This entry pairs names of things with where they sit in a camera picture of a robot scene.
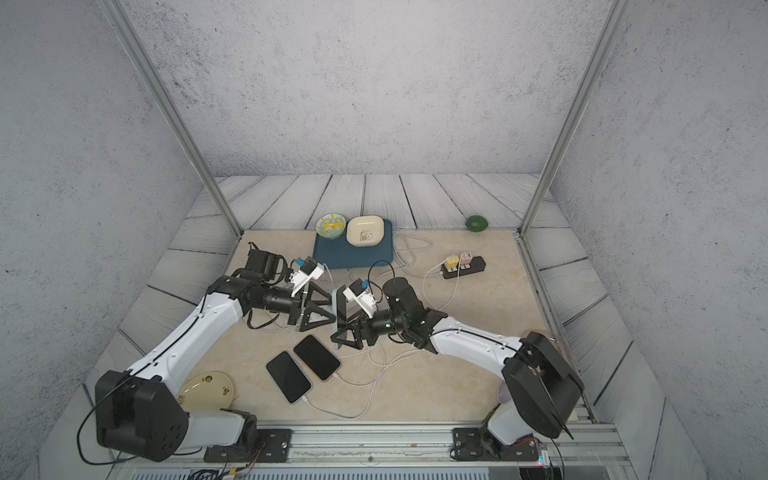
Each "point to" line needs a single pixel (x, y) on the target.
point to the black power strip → (478, 264)
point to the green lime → (477, 223)
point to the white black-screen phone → (289, 376)
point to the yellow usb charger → (452, 262)
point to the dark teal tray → (338, 253)
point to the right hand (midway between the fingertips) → (341, 333)
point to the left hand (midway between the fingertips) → (334, 310)
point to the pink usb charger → (466, 258)
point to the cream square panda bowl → (365, 230)
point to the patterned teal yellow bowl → (331, 225)
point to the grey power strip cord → (401, 257)
